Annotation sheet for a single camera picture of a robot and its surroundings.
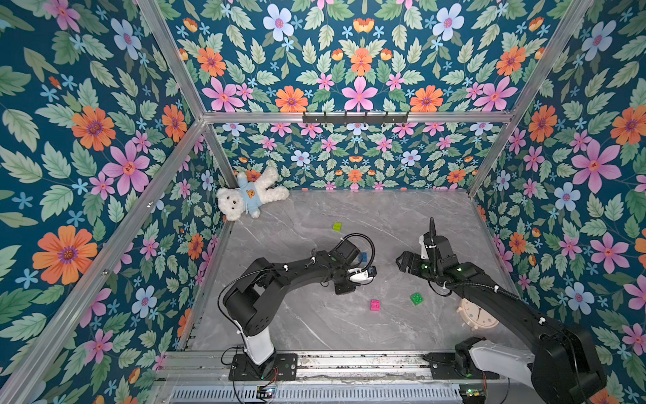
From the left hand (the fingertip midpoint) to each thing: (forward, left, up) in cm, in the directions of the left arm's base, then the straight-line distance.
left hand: (355, 280), depth 90 cm
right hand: (+2, -19, +9) cm, 21 cm away
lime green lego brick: (+25, +5, 0) cm, 25 cm away
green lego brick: (-8, -21, 0) cm, 22 cm away
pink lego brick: (-10, -6, 0) cm, 11 cm away
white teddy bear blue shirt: (+39, +43, +7) cm, 58 cm away
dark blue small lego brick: (0, -2, +17) cm, 18 cm away
